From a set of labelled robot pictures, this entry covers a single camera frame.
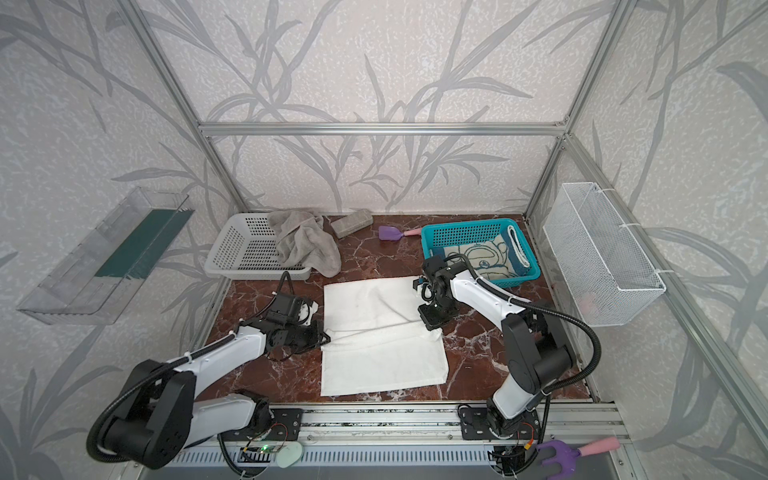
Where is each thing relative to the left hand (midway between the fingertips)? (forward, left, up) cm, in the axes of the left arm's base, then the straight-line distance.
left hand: (334, 329), depth 87 cm
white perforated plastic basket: (+31, +38, -4) cm, 49 cm away
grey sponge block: (+44, 0, -2) cm, 44 cm away
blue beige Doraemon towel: (+27, -52, -1) cm, 59 cm away
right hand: (+3, -28, +2) cm, 29 cm away
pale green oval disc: (-30, +6, 0) cm, 31 cm away
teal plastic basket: (+36, -35, +1) cm, 50 cm away
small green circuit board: (-29, +13, -3) cm, 32 cm away
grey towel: (+25, +11, +11) cm, 29 cm away
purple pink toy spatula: (+40, -15, -4) cm, 43 cm away
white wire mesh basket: (-1, -63, +33) cm, 71 cm away
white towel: (-3, -13, -1) cm, 13 cm away
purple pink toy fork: (-30, -59, -1) cm, 66 cm away
